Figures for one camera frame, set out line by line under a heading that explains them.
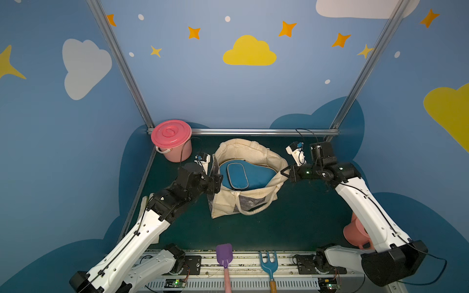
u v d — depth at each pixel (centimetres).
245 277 73
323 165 56
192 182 52
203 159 60
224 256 78
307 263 75
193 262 75
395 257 38
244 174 80
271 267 73
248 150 85
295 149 66
